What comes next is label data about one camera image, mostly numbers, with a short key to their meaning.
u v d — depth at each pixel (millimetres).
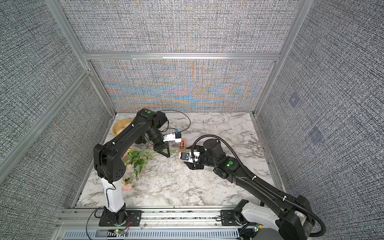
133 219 733
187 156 603
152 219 746
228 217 731
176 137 716
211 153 549
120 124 1070
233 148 540
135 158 712
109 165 483
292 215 389
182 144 946
